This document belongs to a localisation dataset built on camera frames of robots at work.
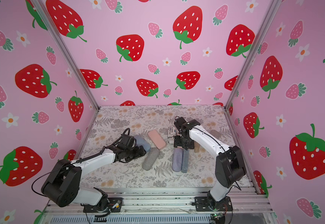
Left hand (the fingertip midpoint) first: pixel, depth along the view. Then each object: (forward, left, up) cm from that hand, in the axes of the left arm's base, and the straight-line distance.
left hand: (143, 153), depth 90 cm
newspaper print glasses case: (+16, -19, -1) cm, 25 cm away
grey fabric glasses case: (-3, -5, -1) cm, 6 cm away
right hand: (+3, -30, +7) cm, 31 cm away
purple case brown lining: (-3, -23, -1) cm, 23 cm away
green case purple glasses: (-5, -27, +1) cm, 28 cm away
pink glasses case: (+13, -8, -2) cm, 15 cm away
